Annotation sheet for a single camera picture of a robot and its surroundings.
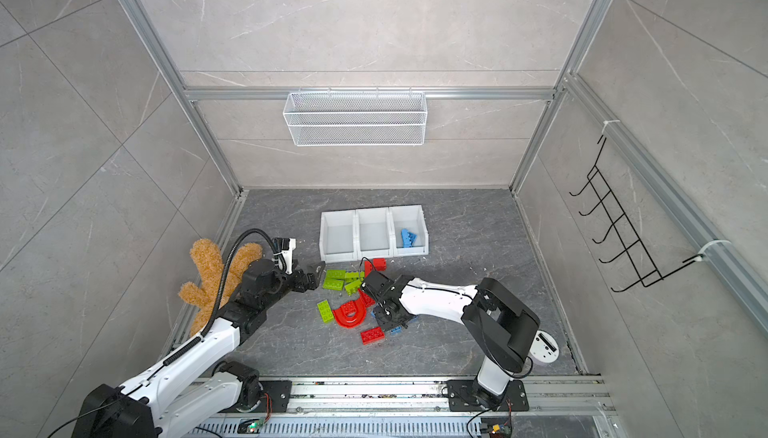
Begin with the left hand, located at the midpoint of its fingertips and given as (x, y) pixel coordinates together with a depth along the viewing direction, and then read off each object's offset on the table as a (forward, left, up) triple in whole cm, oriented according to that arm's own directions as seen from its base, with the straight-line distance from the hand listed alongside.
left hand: (311, 256), depth 83 cm
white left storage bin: (+17, -5, -14) cm, 22 cm away
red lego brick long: (+4, -15, -16) cm, 22 cm away
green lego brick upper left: (+2, -5, -15) cm, 16 cm away
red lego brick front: (-18, -17, -15) cm, 29 cm away
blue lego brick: (+11, -29, -9) cm, 33 cm away
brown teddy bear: (+1, +30, -5) cm, 31 cm away
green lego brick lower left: (-2, -4, -15) cm, 15 cm away
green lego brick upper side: (0, -11, -13) cm, 17 cm away
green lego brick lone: (-11, -3, -13) cm, 17 cm away
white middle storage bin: (+17, -18, -14) cm, 28 cm away
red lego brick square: (+4, -20, -13) cm, 24 cm away
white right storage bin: (+23, -31, -12) cm, 40 cm away
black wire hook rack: (-13, -75, +17) cm, 78 cm away
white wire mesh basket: (+45, -12, +15) cm, 49 cm away
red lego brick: (-8, -15, -14) cm, 22 cm away
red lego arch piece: (-11, -11, -15) cm, 22 cm away
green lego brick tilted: (-4, -11, -12) cm, 17 cm away
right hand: (-13, -22, -16) cm, 30 cm away
